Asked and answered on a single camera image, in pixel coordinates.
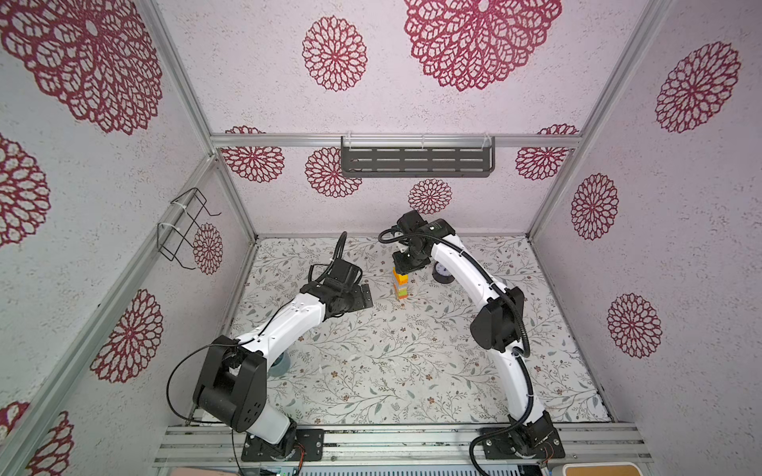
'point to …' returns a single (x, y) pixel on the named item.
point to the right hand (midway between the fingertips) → (401, 263)
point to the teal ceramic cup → (281, 366)
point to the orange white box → (597, 469)
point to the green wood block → (403, 292)
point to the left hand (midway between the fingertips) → (355, 304)
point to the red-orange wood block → (403, 297)
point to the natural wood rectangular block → (397, 292)
